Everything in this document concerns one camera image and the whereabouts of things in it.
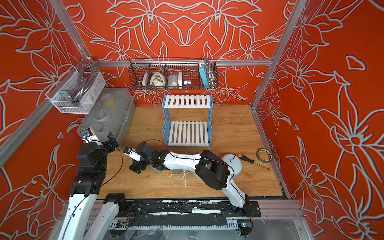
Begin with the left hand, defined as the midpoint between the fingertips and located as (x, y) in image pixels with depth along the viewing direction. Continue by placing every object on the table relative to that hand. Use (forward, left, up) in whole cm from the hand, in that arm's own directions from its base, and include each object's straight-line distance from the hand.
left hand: (100, 135), depth 69 cm
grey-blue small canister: (-5, -23, -28) cm, 36 cm away
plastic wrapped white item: (+44, -28, +2) cm, 52 cm away
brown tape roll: (+9, -88, -27) cm, 92 cm away
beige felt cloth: (+40, -19, +5) cm, 45 cm away
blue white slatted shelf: (+34, -38, -26) cm, 57 cm away
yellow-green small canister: (-2, -8, -22) cm, 23 cm away
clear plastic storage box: (+23, +7, -8) cm, 25 cm away
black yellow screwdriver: (+5, -78, -26) cm, 83 cm away
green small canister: (-6, -36, -24) cm, 43 cm away
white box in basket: (+42, -33, +5) cm, 54 cm away
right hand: (-4, -10, -16) cm, 19 cm away
